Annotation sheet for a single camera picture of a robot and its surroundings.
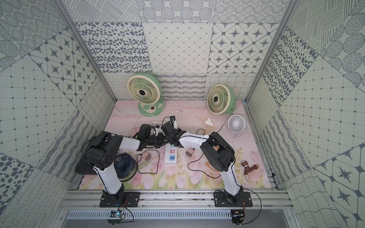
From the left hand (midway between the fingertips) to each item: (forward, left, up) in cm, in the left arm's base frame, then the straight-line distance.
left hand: (171, 138), depth 93 cm
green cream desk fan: (+27, -35, +11) cm, 45 cm away
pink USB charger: (-11, +15, -3) cm, 19 cm away
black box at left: (-20, +49, 0) cm, 53 cm away
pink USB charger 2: (-8, -12, -4) cm, 15 cm away
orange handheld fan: (-16, -25, -5) cm, 30 cm away
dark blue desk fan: (-20, +23, +3) cm, 31 cm away
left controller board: (-43, +24, -6) cm, 50 cm away
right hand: (+5, -1, 0) cm, 6 cm away
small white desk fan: (+10, -45, +3) cm, 46 cm away
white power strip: (-10, 0, -2) cm, 10 cm away
